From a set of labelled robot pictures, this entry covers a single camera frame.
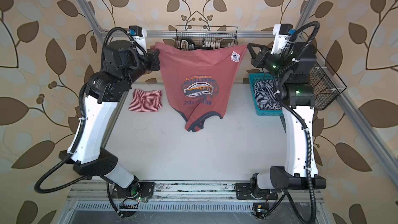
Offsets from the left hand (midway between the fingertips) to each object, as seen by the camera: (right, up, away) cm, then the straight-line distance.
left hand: (158, 48), depth 57 cm
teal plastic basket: (+55, -2, +59) cm, 81 cm away
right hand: (+34, 0, -3) cm, 34 cm away
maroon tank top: (+14, -10, +28) cm, 33 cm away
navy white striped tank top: (+60, -17, +51) cm, 81 cm away
